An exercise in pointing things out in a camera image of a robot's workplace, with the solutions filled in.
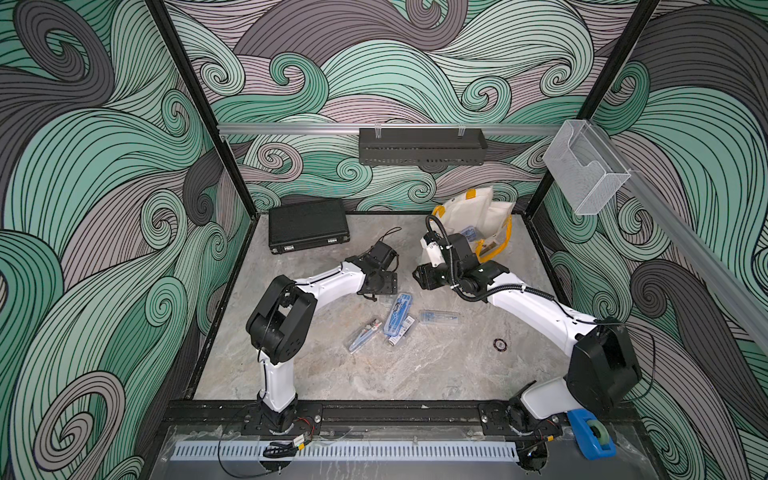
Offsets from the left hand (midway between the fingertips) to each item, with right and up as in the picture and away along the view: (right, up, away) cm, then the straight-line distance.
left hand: (385, 283), depth 93 cm
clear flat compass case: (+17, -10, -3) cm, 20 cm away
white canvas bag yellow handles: (+37, +19, +13) cm, 44 cm away
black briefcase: (-29, +20, +18) cm, 39 cm away
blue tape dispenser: (+47, -31, -26) cm, 62 cm away
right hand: (+9, +4, -8) cm, 13 cm away
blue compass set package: (+4, -9, -3) cm, 11 cm away
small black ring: (+34, -17, -7) cm, 38 cm away
